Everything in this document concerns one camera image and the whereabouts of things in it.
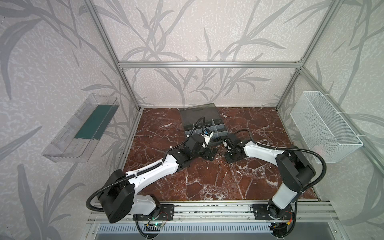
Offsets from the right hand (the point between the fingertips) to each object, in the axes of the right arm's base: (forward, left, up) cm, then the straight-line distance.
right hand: (228, 154), depth 94 cm
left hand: (-1, +10, +17) cm, 20 cm away
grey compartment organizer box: (+24, +8, +4) cm, 26 cm away
